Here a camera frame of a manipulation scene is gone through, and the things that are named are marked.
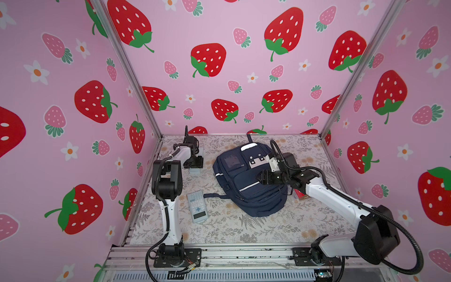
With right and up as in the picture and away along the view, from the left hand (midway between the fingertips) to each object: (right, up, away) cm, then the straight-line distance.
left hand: (197, 165), depth 105 cm
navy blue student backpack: (+24, -3, -7) cm, 25 cm away
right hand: (+35, -4, -22) cm, 41 cm away
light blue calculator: (+4, -20, -17) cm, 27 cm away
